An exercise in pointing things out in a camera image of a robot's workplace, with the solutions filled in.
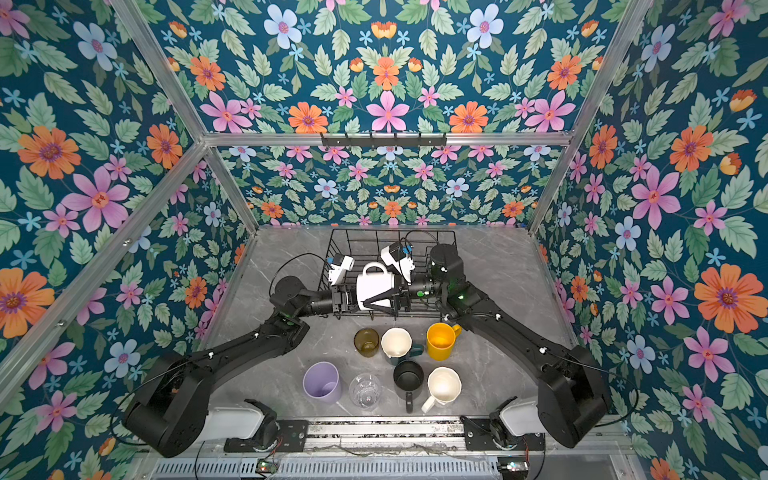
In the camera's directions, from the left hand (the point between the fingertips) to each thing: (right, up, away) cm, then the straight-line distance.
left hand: (375, 297), depth 66 cm
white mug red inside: (0, +3, -3) cm, 5 cm away
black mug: (+7, -26, +16) cm, 31 cm away
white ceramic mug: (+17, -26, +13) cm, 33 cm away
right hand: (-1, +2, 0) cm, 2 cm away
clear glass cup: (-4, -28, +16) cm, 33 cm away
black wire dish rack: (-9, +13, +49) cm, 51 cm away
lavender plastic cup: (-17, -26, +16) cm, 35 cm away
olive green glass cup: (-5, -17, +22) cm, 28 cm away
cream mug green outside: (+4, -17, +19) cm, 26 cm away
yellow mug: (+17, -16, +22) cm, 32 cm away
